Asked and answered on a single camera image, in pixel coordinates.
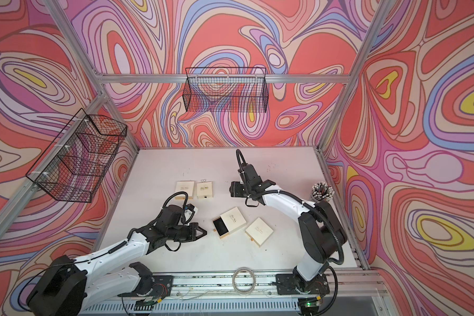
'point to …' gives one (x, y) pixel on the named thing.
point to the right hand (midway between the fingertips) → (237, 194)
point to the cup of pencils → (322, 191)
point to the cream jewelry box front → (259, 232)
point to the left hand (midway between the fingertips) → (208, 235)
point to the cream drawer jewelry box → (186, 186)
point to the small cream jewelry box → (204, 190)
